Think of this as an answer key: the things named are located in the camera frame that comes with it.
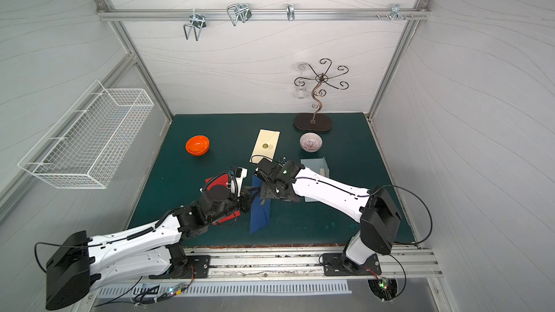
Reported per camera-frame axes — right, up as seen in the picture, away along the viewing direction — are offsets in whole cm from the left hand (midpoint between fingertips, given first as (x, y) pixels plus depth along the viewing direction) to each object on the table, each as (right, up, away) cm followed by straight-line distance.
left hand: (261, 191), depth 74 cm
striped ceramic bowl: (+22, +16, +33) cm, 43 cm away
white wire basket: (-56, +16, -6) cm, 59 cm away
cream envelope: (-1, +15, +33) cm, 36 cm away
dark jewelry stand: (+26, +27, +42) cm, 57 cm away
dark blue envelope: (0, -9, +5) cm, 10 cm away
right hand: (+5, -2, +5) cm, 7 cm away
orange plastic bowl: (-34, +15, +30) cm, 48 cm away
